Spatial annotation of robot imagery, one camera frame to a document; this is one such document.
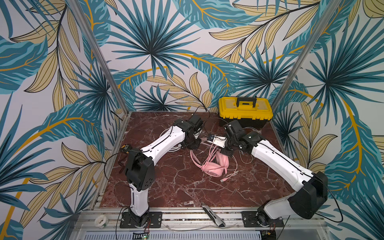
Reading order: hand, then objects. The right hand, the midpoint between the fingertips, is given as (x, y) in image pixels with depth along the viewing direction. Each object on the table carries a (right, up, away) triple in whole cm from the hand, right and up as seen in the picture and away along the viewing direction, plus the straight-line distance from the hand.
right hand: (219, 144), depth 82 cm
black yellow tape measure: (-57, -3, +14) cm, 58 cm away
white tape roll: (-59, -36, -10) cm, 70 cm away
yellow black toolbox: (+25, +20, +18) cm, 36 cm away
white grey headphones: (-27, -5, +12) cm, 30 cm away
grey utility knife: (-2, -36, -9) cm, 37 cm away
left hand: (-14, -2, +2) cm, 14 cm away
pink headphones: (-4, -11, -11) cm, 16 cm away
